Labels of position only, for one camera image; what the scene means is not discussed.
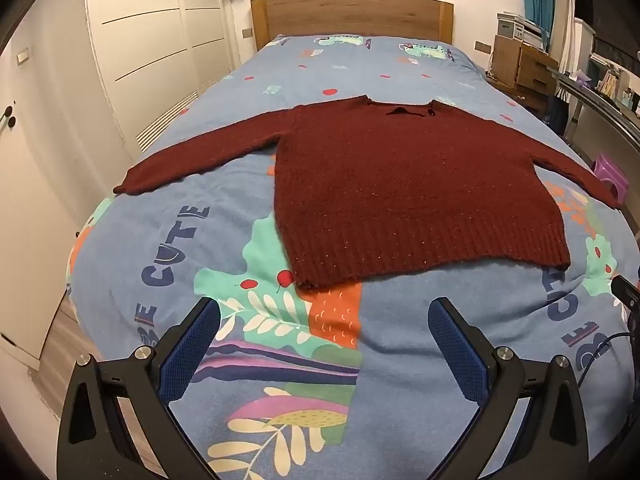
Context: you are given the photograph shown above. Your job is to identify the books on desk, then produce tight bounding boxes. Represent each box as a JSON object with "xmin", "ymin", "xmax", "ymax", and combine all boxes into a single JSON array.
[{"xmin": 597, "ymin": 67, "xmax": 633, "ymax": 106}]

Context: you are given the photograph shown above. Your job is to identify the white shelf cabinet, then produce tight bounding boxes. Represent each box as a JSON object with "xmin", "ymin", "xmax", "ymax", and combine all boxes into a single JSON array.
[{"xmin": 570, "ymin": 17, "xmax": 597, "ymax": 81}]

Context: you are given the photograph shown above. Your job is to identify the white wardrobe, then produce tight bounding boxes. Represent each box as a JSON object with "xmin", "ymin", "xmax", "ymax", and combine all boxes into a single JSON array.
[{"xmin": 82, "ymin": 0, "xmax": 238, "ymax": 156}]

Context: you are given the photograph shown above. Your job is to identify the bed with blue printed sheet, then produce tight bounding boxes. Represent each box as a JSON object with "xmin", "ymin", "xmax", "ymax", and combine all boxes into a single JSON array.
[{"xmin": 65, "ymin": 34, "xmax": 640, "ymax": 480}]

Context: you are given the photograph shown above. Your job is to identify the white printer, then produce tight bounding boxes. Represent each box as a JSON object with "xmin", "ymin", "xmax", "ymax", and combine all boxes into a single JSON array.
[{"xmin": 496, "ymin": 12, "xmax": 546, "ymax": 51}]

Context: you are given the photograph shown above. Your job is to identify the dark blue bag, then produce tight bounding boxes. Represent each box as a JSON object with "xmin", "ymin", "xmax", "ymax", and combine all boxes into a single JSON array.
[{"xmin": 545, "ymin": 92, "xmax": 571, "ymax": 133}]

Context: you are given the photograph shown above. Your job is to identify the purple plastic stool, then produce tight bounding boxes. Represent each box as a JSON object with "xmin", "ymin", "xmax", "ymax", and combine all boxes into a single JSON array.
[{"xmin": 590, "ymin": 154, "xmax": 631, "ymax": 201}]

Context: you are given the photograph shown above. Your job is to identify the wooden headboard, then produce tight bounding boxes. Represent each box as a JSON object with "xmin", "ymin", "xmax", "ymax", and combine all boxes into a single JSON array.
[{"xmin": 250, "ymin": 0, "xmax": 455, "ymax": 53}]

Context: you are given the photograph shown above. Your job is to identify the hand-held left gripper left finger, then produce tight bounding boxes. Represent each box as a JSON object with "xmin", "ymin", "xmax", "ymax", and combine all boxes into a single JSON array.
[{"xmin": 56, "ymin": 296, "xmax": 222, "ymax": 480}]

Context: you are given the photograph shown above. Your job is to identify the dark red knit sweater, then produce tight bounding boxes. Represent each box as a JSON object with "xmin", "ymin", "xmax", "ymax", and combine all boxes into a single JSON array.
[{"xmin": 113, "ymin": 94, "xmax": 623, "ymax": 291}]

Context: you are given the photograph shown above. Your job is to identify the black cable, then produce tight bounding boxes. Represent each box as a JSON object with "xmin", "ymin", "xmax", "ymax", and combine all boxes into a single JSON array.
[{"xmin": 575, "ymin": 330, "xmax": 640, "ymax": 391}]

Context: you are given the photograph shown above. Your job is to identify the teal curtain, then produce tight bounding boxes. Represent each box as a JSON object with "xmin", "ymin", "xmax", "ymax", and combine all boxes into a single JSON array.
[{"xmin": 517, "ymin": 0, "xmax": 558, "ymax": 56}]

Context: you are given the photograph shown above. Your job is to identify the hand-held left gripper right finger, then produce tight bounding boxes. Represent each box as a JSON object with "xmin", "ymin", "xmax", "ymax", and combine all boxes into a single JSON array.
[{"xmin": 427, "ymin": 296, "xmax": 591, "ymax": 480}]

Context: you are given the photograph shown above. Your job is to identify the wooden drawer cabinet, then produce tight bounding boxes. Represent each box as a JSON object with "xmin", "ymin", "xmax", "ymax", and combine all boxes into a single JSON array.
[{"xmin": 487, "ymin": 35, "xmax": 560, "ymax": 116}]

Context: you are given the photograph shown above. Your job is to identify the grey desk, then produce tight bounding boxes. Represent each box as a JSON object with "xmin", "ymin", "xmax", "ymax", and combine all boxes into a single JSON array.
[{"xmin": 555, "ymin": 70, "xmax": 640, "ymax": 161}]

